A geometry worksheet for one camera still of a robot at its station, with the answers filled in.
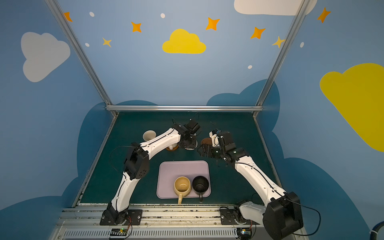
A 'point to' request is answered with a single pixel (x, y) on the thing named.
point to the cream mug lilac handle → (149, 134)
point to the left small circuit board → (119, 232)
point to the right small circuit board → (244, 233)
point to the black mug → (200, 184)
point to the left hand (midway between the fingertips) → (191, 143)
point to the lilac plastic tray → (168, 171)
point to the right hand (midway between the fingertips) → (205, 148)
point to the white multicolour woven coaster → (189, 149)
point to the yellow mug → (182, 186)
